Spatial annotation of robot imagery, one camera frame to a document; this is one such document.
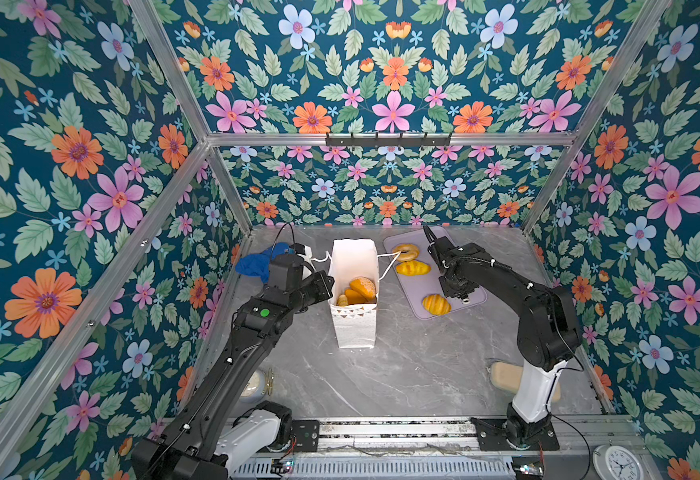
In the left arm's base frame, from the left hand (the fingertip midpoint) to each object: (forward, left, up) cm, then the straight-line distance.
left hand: (340, 273), depth 72 cm
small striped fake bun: (+2, -28, -24) cm, 37 cm away
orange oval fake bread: (+6, -2, -21) cm, 22 cm away
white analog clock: (-41, -60, -23) cm, 76 cm away
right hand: (+6, -36, -19) cm, 41 cm away
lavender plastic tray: (+12, -25, -27) cm, 39 cm away
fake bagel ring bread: (+25, -22, -24) cm, 41 cm away
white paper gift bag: (-9, -3, -12) cm, 15 cm away
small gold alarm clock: (-18, +23, -23) cm, 38 cm away
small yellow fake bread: (+18, -24, -25) cm, 39 cm away
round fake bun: (+6, -6, -17) cm, 19 cm away
